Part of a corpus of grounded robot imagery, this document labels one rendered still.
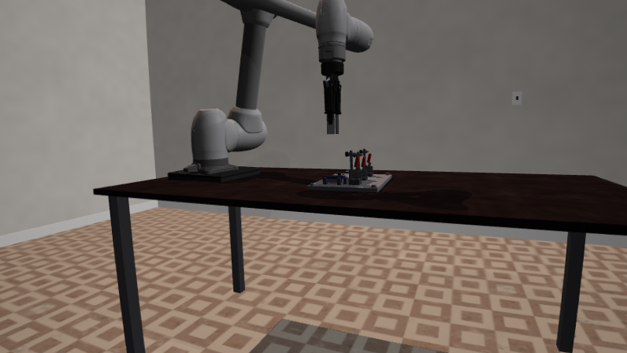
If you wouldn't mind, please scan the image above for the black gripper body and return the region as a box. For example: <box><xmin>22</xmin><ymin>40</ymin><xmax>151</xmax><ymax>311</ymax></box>
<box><xmin>321</xmin><ymin>61</ymin><xmax>343</xmax><ymax>90</ymax></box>

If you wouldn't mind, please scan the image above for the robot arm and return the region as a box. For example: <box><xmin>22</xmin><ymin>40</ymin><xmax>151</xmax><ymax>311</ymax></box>
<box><xmin>184</xmin><ymin>0</ymin><xmax>373</xmax><ymax>174</ymax></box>

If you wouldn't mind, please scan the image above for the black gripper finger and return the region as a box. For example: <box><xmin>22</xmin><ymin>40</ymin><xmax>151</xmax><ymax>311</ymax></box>
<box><xmin>335</xmin><ymin>80</ymin><xmax>341</xmax><ymax>134</ymax></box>
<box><xmin>323</xmin><ymin>77</ymin><xmax>338</xmax><ymax>134</ymax></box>

